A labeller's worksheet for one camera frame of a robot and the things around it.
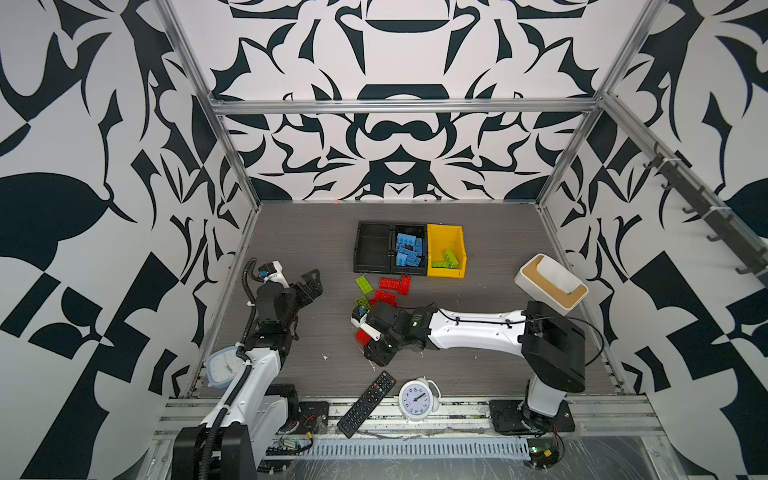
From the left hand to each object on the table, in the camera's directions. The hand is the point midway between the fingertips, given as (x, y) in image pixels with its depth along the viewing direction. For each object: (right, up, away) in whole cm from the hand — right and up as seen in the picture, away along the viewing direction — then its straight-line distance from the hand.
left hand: (305, 272), depth 84 cm
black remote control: (+17, -31, -9) cm, 37 cm away
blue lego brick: (+28, +9, +18) cm, 35 cm away
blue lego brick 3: (+31, +2, +15) cm, 35 cm away
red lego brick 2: (+28, -7, +12) cm, 31 cm away
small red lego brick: (+17, -15, -10) cm, 24 cm away
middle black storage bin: (+33, +12, +25) cm, 43 cm away
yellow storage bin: (+42, +10, +25) cm, 49 cm away
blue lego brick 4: (+27, +3, +13) cm, 30 cm away
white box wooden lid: (+72, -4, +10) cm, 73 cm away
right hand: (+18, -20, -3) cm, 27 cm away
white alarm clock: (+30, -30, -9) cm, 43 cm away
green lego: (+44, +2, +18) cm, 47 cm away
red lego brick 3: (+22, -9, +8) cm, 25 cm away
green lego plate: (+15, -5, +13) cm, 21 cm away
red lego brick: (+24, -5, +13) cm, 27 cm away
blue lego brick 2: (+34, +6, +22) cm, 41 cm away
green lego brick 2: (+43, +1, +18) cm, 46 cm away
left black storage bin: (+18, +5, +22) cm, 28 cm away
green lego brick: (+15, -10, +8) cm, 20 cm away
